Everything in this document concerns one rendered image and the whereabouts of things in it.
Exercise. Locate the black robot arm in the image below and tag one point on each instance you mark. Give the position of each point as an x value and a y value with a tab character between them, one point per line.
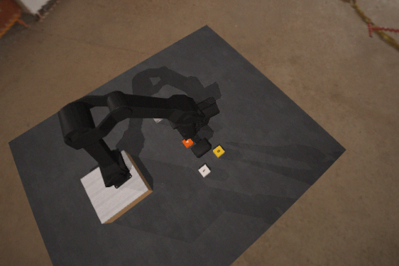
79	131

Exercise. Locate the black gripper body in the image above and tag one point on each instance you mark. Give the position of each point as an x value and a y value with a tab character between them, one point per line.
201	147

